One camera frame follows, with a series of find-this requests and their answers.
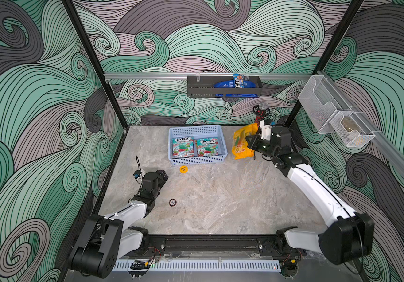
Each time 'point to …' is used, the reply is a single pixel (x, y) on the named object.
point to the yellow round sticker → (184, 169)
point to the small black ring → (172, 202)
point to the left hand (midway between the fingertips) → (162, 173)
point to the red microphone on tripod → (261, 110)
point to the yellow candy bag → (239, 145)
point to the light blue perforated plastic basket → (196, 144)
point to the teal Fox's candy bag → (208, 147)
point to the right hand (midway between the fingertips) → (248, 137)
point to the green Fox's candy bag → (182, 147)
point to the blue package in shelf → (230, 84)
